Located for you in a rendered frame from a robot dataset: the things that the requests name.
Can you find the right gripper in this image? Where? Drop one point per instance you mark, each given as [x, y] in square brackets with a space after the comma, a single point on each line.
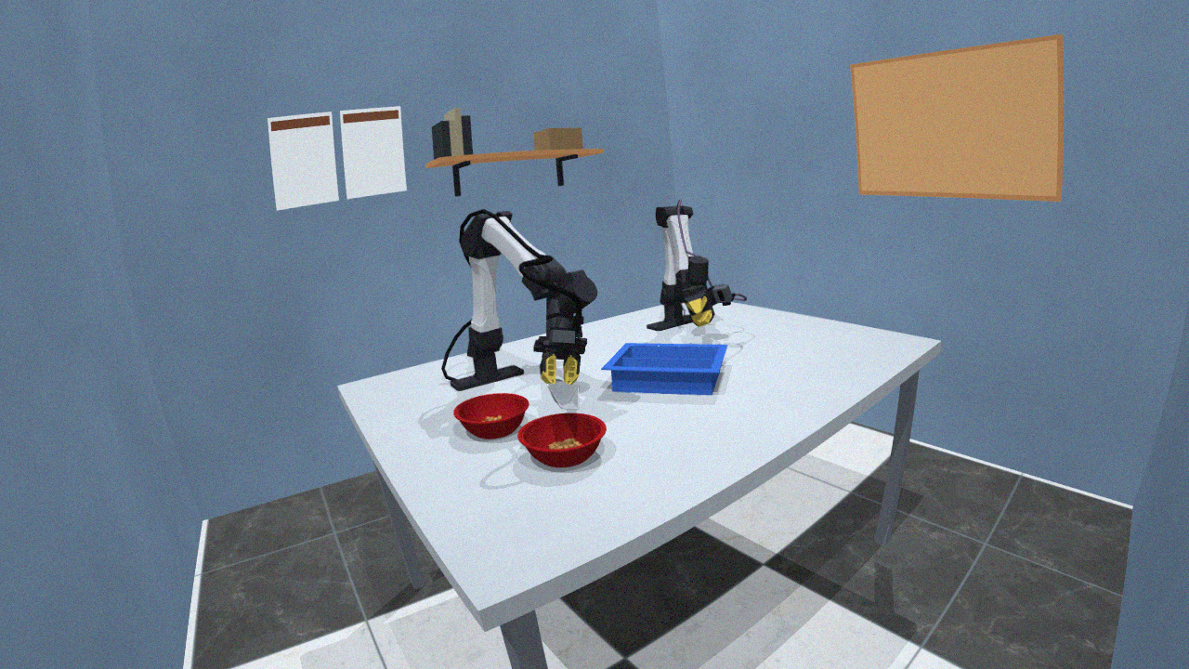
[570, 353]

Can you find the grey scoop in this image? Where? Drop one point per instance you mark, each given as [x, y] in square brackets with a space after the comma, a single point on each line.
[567, 395]

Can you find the red bowl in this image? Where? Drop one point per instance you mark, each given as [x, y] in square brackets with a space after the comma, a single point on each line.
[507, 405]
[537, 434]

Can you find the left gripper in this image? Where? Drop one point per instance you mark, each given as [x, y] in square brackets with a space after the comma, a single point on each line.
[699, 304]

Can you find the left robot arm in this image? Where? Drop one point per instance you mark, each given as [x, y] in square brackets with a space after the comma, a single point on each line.
[676, 233]

